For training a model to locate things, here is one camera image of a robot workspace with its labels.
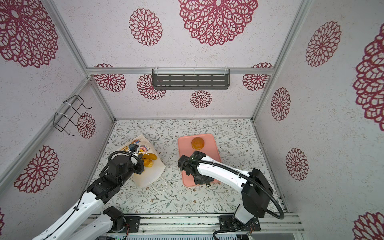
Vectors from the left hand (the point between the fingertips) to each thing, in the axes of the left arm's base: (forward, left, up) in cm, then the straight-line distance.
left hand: (141, 158), depth 78 cm
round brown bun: (+19, -31, -13) cm, 39 cm away
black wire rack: (+12, +37, +17) cm, 42 cm away
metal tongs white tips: (-15, -34, -2) cm, 37 cm away
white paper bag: (-2, -3, -17) cm, 17 cm away
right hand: (-9, -34, -7) cm, 36 cm away
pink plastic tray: (+18, -23, -18) cm, 34 cm away
